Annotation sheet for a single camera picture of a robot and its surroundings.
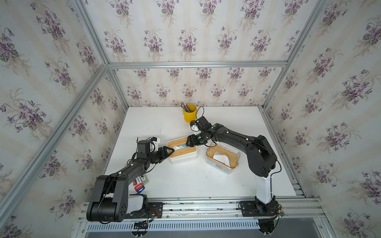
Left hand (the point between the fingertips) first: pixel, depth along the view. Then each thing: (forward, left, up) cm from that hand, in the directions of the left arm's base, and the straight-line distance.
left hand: (172, 153), depth 86 cm
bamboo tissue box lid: (-3, -35, +2) cm, 36 cm away
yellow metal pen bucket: (+31, -10, -2) cm, 32 cm away
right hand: (+6, -11, 0) cm, 13 cm away
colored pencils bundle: (+31, -7, +7) cm, 33 cm away
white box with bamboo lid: (-1, -6, +2) cm, 6 cm away
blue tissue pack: (+4, -5, +1) cm, 6 cm away
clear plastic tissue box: (-1, -23, +12) cm, 26 cm away
